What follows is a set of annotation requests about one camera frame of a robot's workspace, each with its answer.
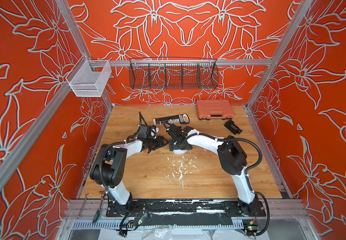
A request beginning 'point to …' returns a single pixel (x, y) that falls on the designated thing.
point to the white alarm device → (180, 151)
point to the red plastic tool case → (214, 109)
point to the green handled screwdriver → (98, 213)
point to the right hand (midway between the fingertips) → (176, 145)
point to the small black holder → (233, 128)
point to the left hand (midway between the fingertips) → (165, 142)
